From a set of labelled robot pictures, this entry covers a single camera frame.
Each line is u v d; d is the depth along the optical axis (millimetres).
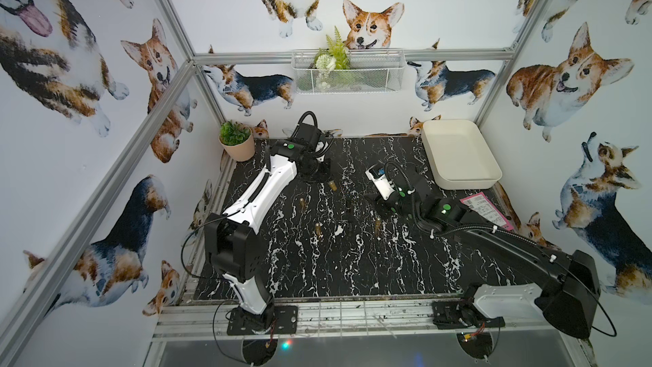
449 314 735
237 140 1035
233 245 445
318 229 899
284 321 733
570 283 403
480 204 981
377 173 640
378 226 923
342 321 742
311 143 665
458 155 1087
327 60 831
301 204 979
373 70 924
